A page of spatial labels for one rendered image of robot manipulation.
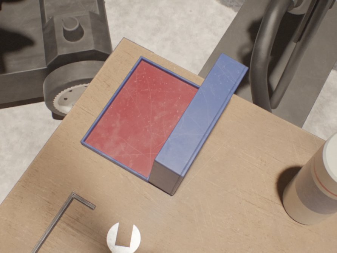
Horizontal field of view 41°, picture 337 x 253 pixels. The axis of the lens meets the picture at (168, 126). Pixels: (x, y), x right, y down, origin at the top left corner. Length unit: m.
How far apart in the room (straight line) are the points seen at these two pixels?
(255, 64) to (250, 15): 0.56
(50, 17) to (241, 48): 0.51
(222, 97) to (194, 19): 0.80
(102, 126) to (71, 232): 0.15
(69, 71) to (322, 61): 0.67
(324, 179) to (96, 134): 0.32
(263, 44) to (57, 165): 0.38
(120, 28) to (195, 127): 0.82
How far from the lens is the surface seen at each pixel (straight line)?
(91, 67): 1.02
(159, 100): 0.66
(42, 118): 1.21
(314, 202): 0.54
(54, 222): 0.62
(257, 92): 0.81
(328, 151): 0.47
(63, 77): 1.03
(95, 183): 0.63
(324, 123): 1.23
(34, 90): 1.16
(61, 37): 1.06
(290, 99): 1.22
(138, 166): 0.63
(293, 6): 0.83
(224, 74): 0.55
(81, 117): 0.67
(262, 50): 0.79
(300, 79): 1.26
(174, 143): 0.51
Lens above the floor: 1.07
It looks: 67 degrees down
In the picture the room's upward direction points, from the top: straight up
